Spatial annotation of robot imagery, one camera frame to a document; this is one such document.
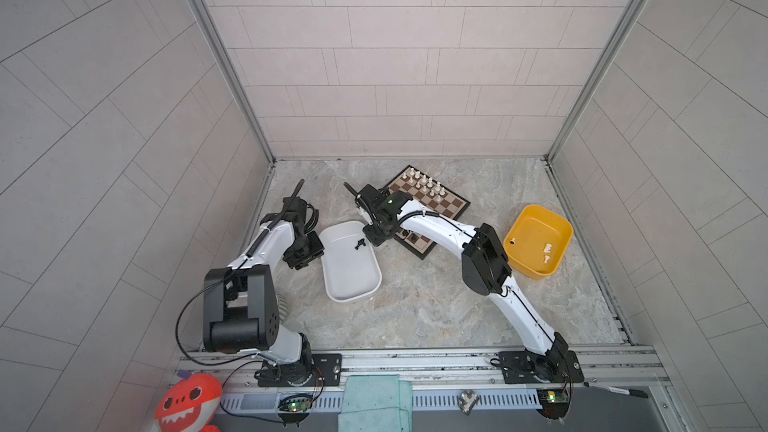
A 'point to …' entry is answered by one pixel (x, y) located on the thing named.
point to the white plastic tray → (350, 261)
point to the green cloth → (376, 403)
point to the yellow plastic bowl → (537, 241)
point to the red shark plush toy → (190, 405)
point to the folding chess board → (424, 193)
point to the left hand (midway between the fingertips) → (324, 249)
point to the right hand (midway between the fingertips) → (372, 238)
